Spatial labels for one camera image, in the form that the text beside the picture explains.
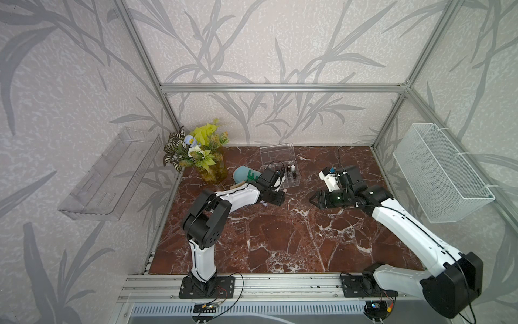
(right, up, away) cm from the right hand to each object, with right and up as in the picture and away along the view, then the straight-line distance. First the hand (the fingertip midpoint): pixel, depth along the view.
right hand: (314, 198), depth 78 cm
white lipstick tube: (-6, +11, +24) cm, 27 cm away
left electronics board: (-41, -38, -8) cm, 56 cm away
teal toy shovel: (-33, +7, +27) cm, 44 cm away
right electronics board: (+22, -41, -4) cm, 47 cm away
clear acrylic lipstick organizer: (-9, +19, +37) cm, 43 cm away
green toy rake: (-28, +6, +27) cm, 39 cm away
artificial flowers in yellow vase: (-48, +20, +11) cm, 54 cm away
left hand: (-12, -3, +16) cm, 20 cm away
